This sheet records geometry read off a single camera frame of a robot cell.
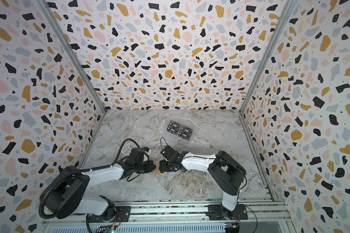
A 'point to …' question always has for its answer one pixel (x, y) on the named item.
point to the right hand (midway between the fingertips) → (164, 168)
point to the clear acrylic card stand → (178, 133)
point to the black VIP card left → (173, 127)
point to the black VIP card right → (185, 132)
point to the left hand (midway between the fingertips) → (160, 166)
